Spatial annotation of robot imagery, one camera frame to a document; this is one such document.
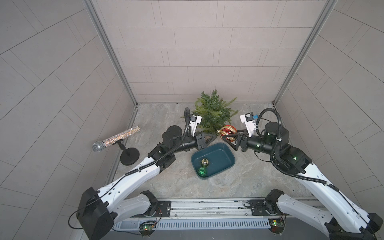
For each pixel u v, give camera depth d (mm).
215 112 690
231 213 705
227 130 589
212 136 624
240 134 526
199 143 560
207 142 603
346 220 377
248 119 545
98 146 659
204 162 825
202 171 787
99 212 361
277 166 472
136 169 458
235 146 538
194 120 594
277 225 679
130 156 871
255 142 538
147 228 639
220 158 864
